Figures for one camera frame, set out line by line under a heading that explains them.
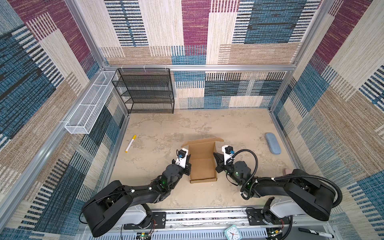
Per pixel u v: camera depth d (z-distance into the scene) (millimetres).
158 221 734
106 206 451
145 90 1108
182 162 713
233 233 686
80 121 700
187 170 733
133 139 1045
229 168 728
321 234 687
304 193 441
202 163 922
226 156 718
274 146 965
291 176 491
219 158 762
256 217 729
